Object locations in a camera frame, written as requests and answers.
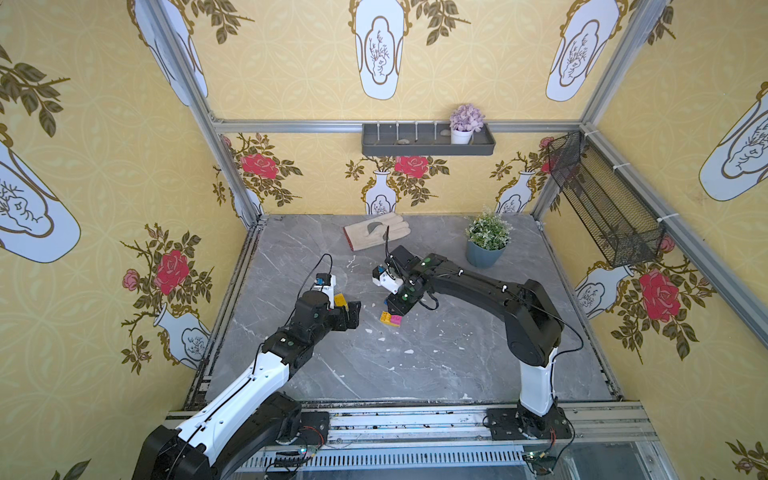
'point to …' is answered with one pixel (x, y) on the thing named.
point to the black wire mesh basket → (625, 228)
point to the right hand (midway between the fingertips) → (393, 311)
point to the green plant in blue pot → (488, 236)
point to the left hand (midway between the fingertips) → (349, 303)
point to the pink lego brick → (396, 319)
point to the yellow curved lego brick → (339, 300)
